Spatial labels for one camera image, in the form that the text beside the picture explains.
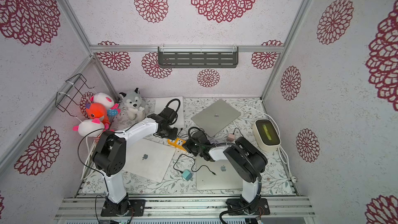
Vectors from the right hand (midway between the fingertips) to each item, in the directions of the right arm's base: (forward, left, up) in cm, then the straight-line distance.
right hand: (179, 144), depth 91 cm
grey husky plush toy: (+20, +28, +9) cm, 36 cm away
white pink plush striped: (-1, +44, +17) cm, 47 cm away
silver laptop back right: (+24, -22, -6) cm, 33 cm away
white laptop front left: (-8, +17, -4) cm, 19 cm away
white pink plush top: (+20, +46, +17) cm, 53 cm away
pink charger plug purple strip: (+8, -32, -5) cm, 33 cm away
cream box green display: (+7, -52, 0) cm, 52 cm away
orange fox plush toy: (+11, +46, +17) cm, 50 cm away
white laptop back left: (+36, +19, -4) cm, 41 cm away
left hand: (+5, +4, +1) cm, 6 cm away
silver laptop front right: (-16, -22, -3) cm, 27 cm away
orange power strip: (+2, +2, -2) cm, 4 cm away
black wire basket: (+13, +54, +29) cm, 62 cm away
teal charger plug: (-17, -6, -3) cm, 18 cm away
